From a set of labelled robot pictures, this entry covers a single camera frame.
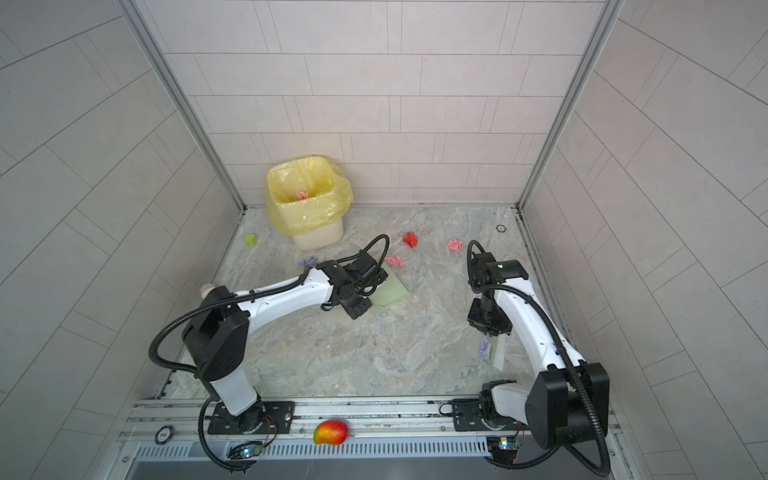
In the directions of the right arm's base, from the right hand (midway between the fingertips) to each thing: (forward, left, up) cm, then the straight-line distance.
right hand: (479, 329), depth 77 cm
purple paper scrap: (-2, -2, -7) cm, 8 cm away
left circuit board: (-21, +56, -5) cm, 60 cm away
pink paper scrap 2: (+32, 0, -5) cm, 33 cm away
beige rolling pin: (+18, +78, -1) cm, 80 cm away
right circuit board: (-24, -2, -10) cm, 26 cm away
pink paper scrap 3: (+27, +20, -6) cm, 35 cm away
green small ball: (+40, +71, -4) cm, 82 cm away
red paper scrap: (+37, +15, -6) cm, 40 cm away
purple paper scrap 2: (+29, +48, -5) cm, 57 cm away
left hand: (+12, +30, -3) cm, 32 cm away
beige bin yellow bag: (+31, +44, +11) cm, 55 cm away
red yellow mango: (-19, +38, -4) cm, 43 cm away
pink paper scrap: (+48, +51, +8) cm, 71 cm away
